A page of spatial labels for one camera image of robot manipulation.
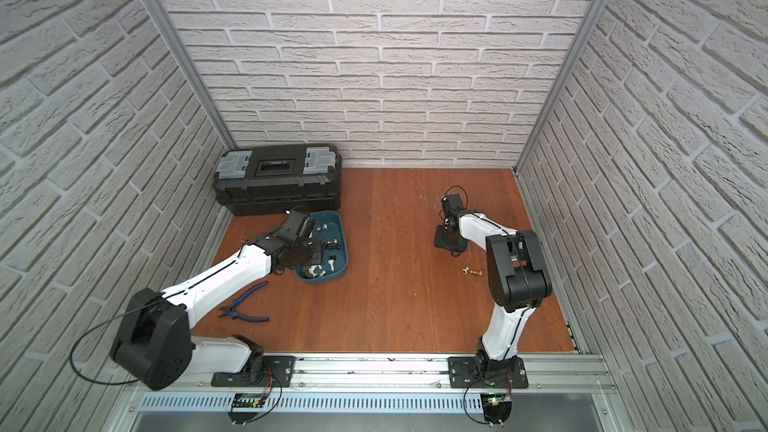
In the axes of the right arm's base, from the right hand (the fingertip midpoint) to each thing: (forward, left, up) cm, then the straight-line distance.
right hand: (448, 243), depth 98 cm
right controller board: (-45, -4, -1) cm, 45 cm away
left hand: (-5, +40, +9) cm, 41 cm away
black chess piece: (+2, +38, +1) cm, 38 cm away
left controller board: (-40, +58, -2) cm, 71 cm away
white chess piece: (-7, +45, +1) cm, 45 cm away
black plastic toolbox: (+16, +58, +18) cm, 63 cm away
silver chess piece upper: (-5, +39, +2) cm, 39 cm away
